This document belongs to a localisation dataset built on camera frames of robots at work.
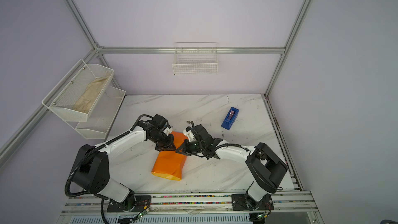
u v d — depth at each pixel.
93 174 0.43
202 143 0.66
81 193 0.45
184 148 0.71
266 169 0.45
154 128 0.66
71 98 0.76
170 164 0.81
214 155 0.62
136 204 0.73
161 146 0.76
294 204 0.75
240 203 0.74
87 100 0.77
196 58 0.95
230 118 1.01
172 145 0.80
